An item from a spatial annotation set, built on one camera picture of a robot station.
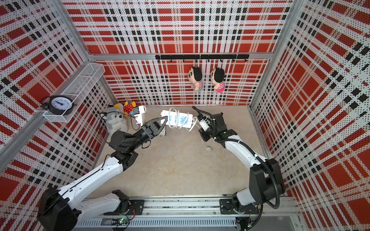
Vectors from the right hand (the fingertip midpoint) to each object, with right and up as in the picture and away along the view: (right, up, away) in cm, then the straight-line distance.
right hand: (203, 128), depth 86 cm
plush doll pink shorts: (+10, +34, +8) cm, 37 cm away
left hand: (-15, +6, -28) cm, 32 cm away
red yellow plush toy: (-59, +15, +28) cm, 67 cm away
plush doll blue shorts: (-5, +34, +5) cm, 34 cm away
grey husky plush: (-59, +4, +8) cm, 59 cm away
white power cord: (+3, -14, +7) cm, 16 cm away
